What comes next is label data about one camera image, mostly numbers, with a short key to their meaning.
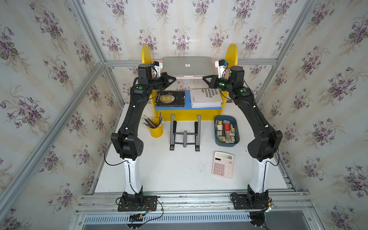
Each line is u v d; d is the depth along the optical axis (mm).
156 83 687
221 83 698
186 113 1086
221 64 693
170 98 1016
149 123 927
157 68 732
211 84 713
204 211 718
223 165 855
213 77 718
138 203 660
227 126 1033
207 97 995
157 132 981
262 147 523
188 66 825
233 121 1021
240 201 731
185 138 930
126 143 520
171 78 779
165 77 698
